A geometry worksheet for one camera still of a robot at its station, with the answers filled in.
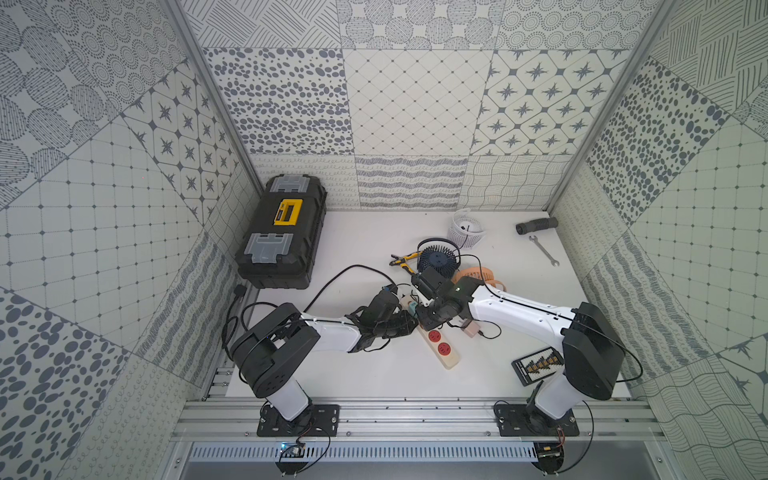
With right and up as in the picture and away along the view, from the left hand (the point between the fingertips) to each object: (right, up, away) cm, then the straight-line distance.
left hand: (415, 314), depth 88 cm
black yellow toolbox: (-41, +20, -2) cm, 46 cm away
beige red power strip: (+7, -7, -4) cm, 11 cm away
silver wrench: (+50, +17, +20) cm, 57 cm away
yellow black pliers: (-4, +15, +16) cm, 22 cm away
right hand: (+4, 0, -4) cm, 5 cm away
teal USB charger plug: (-2, +5, -10) cm, 11 cm away
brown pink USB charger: (+17, -4, -1) cm, 17 cm away
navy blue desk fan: (+9, +17, +11) cm, 22 cm away
